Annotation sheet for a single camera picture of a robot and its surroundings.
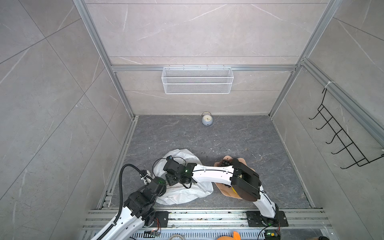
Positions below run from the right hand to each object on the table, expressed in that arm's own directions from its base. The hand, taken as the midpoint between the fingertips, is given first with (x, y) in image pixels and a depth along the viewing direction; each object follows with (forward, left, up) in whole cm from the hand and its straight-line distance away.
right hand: (170, 177), depth 85 cm
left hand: (-2, +4, +3) cm, 6 cm away
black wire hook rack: (+2, -83, +29) cm, 88 cm away
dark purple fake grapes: (+9, -34, -2) cm, 35 cm away
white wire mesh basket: (+56, -18, +27) cm, 65 cm away
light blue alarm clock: (+45, -25, +1) cm, 52 cm away
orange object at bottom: (-29, -33, +1) cm, 44 cm away
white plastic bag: (-11, -6, +7) cm, 15 cm away
